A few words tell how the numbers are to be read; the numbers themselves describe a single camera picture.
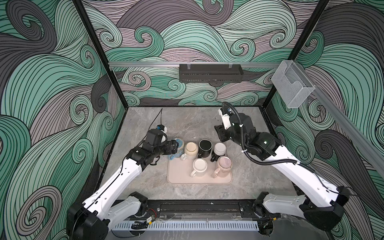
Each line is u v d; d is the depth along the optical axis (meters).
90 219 0.37
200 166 0.82
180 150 0.86
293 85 0.78
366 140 0.54
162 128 0.71
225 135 0.60
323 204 0.38
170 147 0.67
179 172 0.86
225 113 0.57
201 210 0.74
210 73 0.96
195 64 0.94
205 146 0.86
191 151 0.86
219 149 0.86
